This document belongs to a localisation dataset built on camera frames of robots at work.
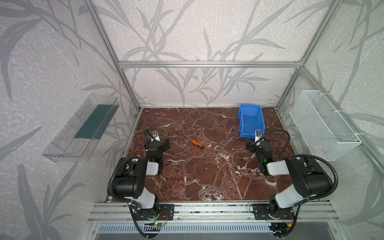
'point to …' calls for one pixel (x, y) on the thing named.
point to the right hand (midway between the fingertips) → (257, 133)
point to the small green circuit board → (157, 224)
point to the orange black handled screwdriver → (197, 144)
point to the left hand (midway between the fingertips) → (159, 133)
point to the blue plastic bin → (250, 119)
